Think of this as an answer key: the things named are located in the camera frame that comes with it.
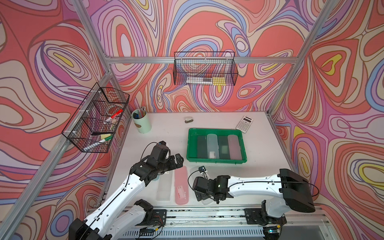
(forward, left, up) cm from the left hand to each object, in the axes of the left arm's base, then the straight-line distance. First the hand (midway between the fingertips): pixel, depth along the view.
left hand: (178, 161), depth 77 cm
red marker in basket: (+18, +33, +17) cm, 41 cm away
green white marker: (+4, +40, +11) cm, 41 cm away
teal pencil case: (-4, +13, -14) cm, 20 cm away
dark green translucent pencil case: (+17, -28, -13) cm, 36 cm away
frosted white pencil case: (+18, -21, -13) cm, 30 cm away
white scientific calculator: (+37, -47, -12) cm, 61 cm away
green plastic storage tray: (+19, -7, -12) cm, 23 cm away
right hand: (-12, -14, -12) cm, 22 cm away
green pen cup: (+32, +28, 0) cm, 43 cm away
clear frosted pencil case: (-7, +9, -16) cm, 20 cm away
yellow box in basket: (+44, -24, +20) cm, 54 cm away
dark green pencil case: (+17, -14, -13) cm, 26 cm away
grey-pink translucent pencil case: (+14, -35, -13) cm, 40 cm away
